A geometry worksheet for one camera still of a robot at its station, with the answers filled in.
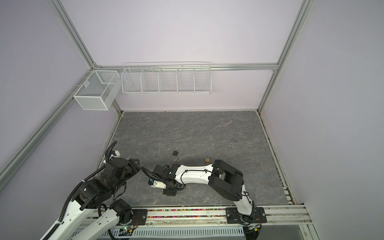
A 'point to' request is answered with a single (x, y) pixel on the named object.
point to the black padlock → (175, 152)
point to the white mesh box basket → (98, 91)
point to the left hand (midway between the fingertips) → (136, 165)
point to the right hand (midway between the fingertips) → (169, 189)
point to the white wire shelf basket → (167, 79)
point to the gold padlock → (207, 161)
